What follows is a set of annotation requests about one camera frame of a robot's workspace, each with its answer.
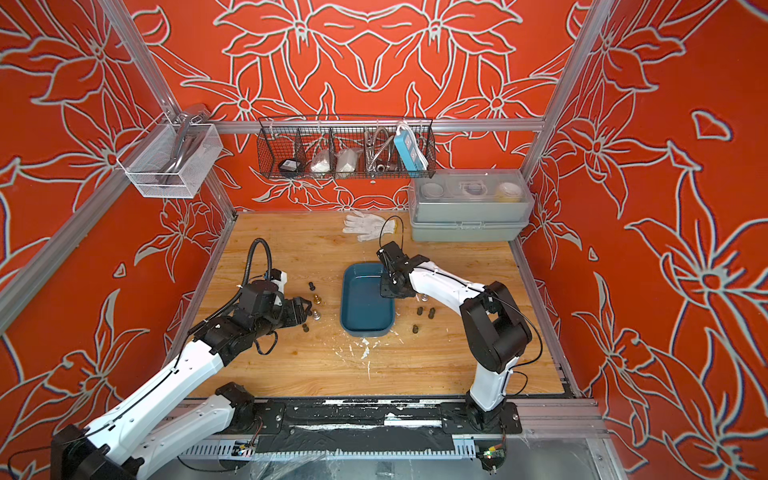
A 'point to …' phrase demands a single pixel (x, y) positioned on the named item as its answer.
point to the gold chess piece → (317, 299)
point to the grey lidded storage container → (470, 205)
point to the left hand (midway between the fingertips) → (304, 302)
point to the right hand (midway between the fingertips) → (383, 290)
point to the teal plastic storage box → (363, 311)
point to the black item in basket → (288, 167)
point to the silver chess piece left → (316, 316)
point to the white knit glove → (367, 227)
